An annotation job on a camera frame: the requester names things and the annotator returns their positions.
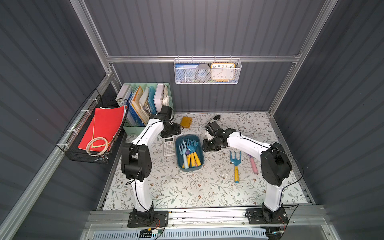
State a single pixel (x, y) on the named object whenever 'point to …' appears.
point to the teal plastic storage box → (179, 138)
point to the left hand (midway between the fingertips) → (174, 132)
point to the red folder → (106, 123)
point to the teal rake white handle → (183, 151)
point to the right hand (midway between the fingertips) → (207, 146)
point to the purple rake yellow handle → (187, 152)
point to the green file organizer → (145, 100)
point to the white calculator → (169, 146)
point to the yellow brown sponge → (186, 122)
